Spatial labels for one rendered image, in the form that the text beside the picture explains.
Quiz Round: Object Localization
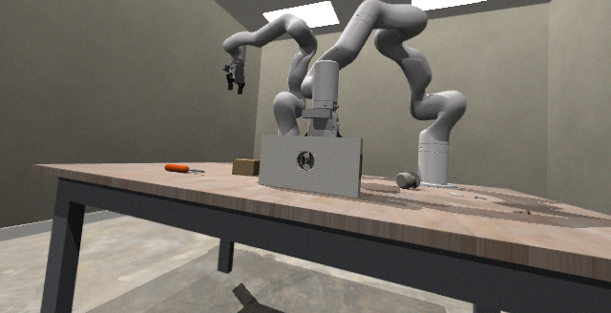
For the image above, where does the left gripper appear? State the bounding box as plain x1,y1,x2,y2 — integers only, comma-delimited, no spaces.
304,111,342,137

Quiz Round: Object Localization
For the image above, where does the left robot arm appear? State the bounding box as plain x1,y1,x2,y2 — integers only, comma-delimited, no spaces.
301,0,467,188

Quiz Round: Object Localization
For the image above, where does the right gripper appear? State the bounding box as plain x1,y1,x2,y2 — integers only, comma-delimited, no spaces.
226,64,245,94

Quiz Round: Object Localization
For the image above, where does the orange-handled screwdriver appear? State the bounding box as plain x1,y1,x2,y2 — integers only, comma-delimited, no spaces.
165,164,204,173

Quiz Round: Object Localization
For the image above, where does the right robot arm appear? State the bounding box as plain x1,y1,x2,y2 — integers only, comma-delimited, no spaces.
221,13,318,136

